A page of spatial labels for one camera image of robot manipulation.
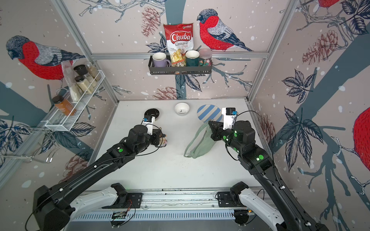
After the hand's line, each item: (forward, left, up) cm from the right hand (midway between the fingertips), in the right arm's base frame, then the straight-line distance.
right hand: (209, 120), depth 65 cm
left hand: (+2, +24, -10) cm, 26 cm away
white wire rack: (+2, +73, -2) cm, 73 cm away
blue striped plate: (+33, -3, -33) cm, 47 cm away
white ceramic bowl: (+34, +17, -30) cm, 48 cm away
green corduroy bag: (-4, +3, -14) cm, 15 cm away
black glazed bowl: (+28, +40, -28) cm, 56 cm away
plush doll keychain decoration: (-2, +24, -17) cm, 30 cm away
